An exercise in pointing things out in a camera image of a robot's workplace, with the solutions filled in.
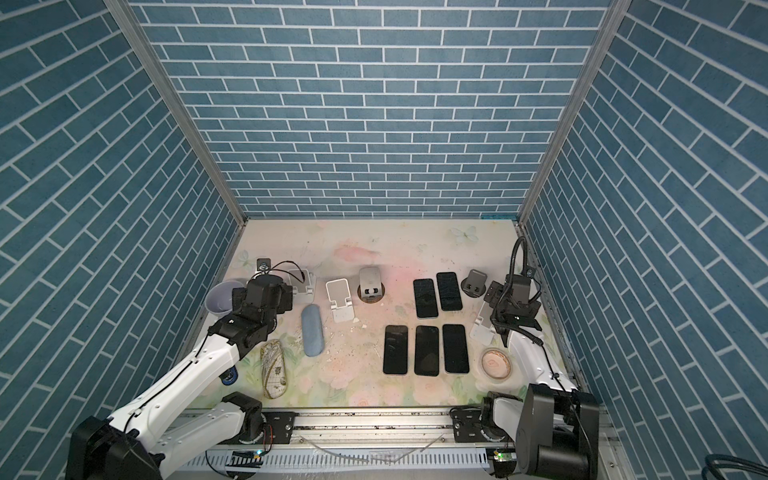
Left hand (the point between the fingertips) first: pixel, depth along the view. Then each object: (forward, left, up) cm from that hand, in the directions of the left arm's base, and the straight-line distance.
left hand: (267, 287), depth 82 cm
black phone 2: (-13, -45, -15) cm, 49 cm away
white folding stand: (-8, -62, -13) cm, 64 cm away
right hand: (+1, -70, -3) cm, 70 cm away
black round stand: (+7, -62, -10) cm, 63 cm away
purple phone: (-12, -36, -15) cm, 41 cm away
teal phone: (+4, -46, -14) cm, 48 cm away
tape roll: (-17, -65, -15) cm, 68 cm away
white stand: (+2, -19, -7) cm, 20 cm away
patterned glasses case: (-18, -2, -13) cm, 22 cm away
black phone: (+10, -55, -20) cm, 60 cm away
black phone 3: (-13, -53, -14) cm, 57 cm away
